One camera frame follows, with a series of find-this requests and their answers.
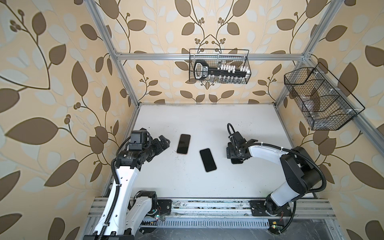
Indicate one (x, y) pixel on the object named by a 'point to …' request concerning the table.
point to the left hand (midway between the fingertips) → (165, 144)
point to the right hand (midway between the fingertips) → (235, 155)
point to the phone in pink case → (183, 144)
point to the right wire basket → (326, 104)
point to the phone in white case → (208, 162)
